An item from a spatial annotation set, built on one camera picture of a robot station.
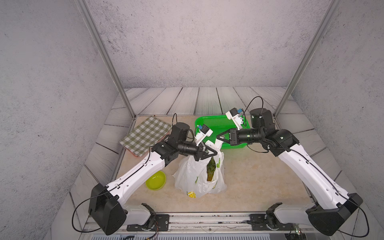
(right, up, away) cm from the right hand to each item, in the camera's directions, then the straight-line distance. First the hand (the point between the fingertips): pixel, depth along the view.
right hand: (218, 137), depth 63 cm
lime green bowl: (-32, -26, +21) cm, 46 cm away
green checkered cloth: (-47, -2, +45) cm, 65 cm away
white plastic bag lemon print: (-12, -19, +4) cm, 23 cm away
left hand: (0, -8, +2) cm, 8 cm away
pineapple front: (-3, -13, +2) cm, 13 cm away
